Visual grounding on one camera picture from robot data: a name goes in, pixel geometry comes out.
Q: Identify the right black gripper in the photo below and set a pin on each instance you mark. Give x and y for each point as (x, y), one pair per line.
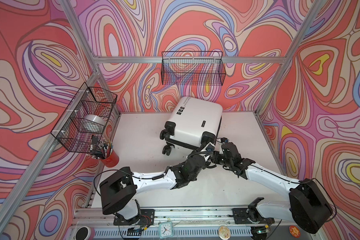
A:
(214, 158)

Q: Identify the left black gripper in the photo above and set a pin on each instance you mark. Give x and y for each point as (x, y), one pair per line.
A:
(193, 156)

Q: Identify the black suitcase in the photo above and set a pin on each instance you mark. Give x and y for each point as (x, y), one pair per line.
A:
(192, 124)

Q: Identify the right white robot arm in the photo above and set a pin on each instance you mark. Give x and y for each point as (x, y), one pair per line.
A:
(304, 203)

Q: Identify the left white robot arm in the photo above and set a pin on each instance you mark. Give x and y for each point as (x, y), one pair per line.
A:
(117, 191)

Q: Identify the small teal alarm clock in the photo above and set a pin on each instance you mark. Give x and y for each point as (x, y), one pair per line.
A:
(165, 230)

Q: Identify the red pen holder cup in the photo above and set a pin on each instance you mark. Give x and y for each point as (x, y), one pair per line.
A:
(103, 150)

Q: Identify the red round sticker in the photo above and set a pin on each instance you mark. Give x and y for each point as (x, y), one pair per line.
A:
(294, 231)

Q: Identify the white roll in basket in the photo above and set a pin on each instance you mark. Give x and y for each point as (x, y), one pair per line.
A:
(93, 124)

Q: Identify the pink tape roll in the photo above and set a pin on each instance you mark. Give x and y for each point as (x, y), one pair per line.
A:
(84, 233)

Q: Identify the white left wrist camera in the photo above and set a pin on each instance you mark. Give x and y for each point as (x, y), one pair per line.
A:
(209, 147)

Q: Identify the wire basket on back wall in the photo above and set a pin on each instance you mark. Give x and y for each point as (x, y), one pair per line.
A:
(193, 68)

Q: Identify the wire basket on wall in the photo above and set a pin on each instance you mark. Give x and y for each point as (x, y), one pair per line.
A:
(87, 101)
(193, 68)

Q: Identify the wire basket on left wall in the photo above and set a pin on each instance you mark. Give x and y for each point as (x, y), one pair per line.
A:
(87, 101)

